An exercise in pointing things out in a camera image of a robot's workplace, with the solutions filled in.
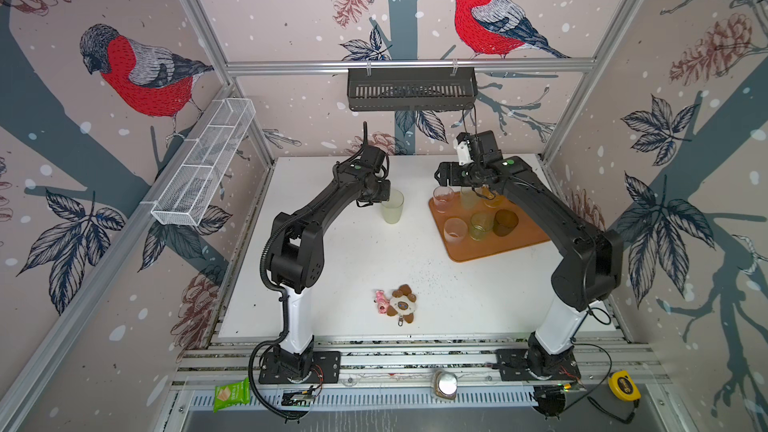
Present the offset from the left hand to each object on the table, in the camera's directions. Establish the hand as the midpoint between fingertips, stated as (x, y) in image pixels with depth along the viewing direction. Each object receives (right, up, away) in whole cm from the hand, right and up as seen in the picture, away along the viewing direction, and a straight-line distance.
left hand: (383, 194), depth 93 cm
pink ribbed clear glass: (+21, -2, +11) cm, 24 cm away
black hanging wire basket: (+8, +38, +13) cm, 41 cm away
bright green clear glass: (+31, -9, 0) cm, 33 cm away
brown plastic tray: (+28, -13, 0) cm, 30 cm away
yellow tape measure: (+58, -45, -24) cm, 77 cm away
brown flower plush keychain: (+6, -30, -12) cm, 33 cm away
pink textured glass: (+23, -12, 0) cm, 26 cm away
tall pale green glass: (+3, -5, +10) cm, 12 cm away
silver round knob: (+14, -40, -31) cm, 52 cm away
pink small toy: (0, -30, -11) cm, 32 cm away
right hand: (+19, +6, -6) cm, 20 cm away
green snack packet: (-36, -47, -24) cm, 64 cm away
